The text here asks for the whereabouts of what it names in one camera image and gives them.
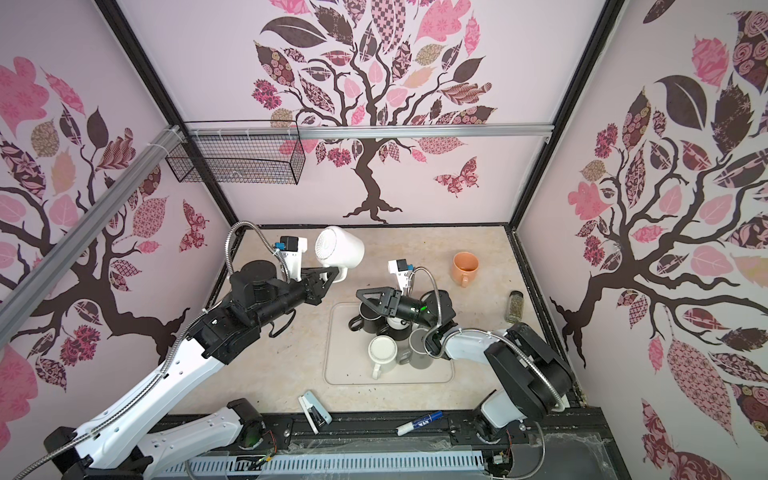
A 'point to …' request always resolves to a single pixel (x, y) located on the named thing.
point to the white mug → (383, 353)
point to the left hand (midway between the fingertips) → (337, 275)
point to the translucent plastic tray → (347, 357)
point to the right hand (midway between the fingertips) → (360, 296)
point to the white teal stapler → (314, 412)
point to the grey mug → (417, 357)
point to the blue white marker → (418, 423)
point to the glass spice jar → (514, 306)
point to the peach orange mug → (465, 265)
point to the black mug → (368, 320)
